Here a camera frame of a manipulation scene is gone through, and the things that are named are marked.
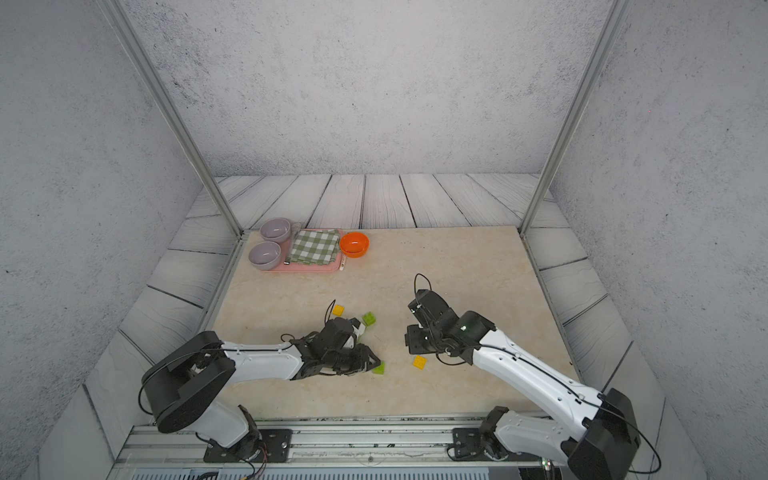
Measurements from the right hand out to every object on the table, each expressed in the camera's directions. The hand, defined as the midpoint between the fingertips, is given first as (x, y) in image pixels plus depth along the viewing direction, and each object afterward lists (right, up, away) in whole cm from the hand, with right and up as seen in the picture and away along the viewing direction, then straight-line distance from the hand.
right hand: (413, 340), depth 76 cm
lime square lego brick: (-8, -11, +9) cm, 16 cm away
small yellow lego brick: (-24, +3, +26) cm, 35 cm away
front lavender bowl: (-52, +21, +34) cm, 66 cm away
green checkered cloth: (-34, +24, +39) cm, 57 cm away
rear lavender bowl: (-51, +31, +42) cm, 73 cm away
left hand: (-8, -9, +7) cm, 14 cm away
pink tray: (-44, +17, +34) cm, 58 cm away
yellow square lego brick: (+2, -9, +11) cm, 14 cm away
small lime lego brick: (-13, +1, +18) cm, 22 cm away
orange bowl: (-20, +25, +38) cm, 50 cm away
